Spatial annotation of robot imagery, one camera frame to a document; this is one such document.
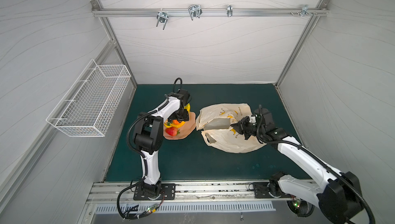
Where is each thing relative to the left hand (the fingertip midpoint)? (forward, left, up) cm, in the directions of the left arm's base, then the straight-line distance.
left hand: (181, 117), depth 95 cm
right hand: (-9, -29, +13) cm, 33 cm away
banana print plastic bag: (-3, -21, +1) cm, 22 cm away
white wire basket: (-12, +38, +25) cm, 47 cm away
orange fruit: (-4, +3, +1) cm, 5 cm away
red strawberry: (-9, +4, -1) cm, 10 cm away
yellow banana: (+6, -3, +3) cm, 8 cm away
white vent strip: (-46, +11, -5) cm, 48 cm away
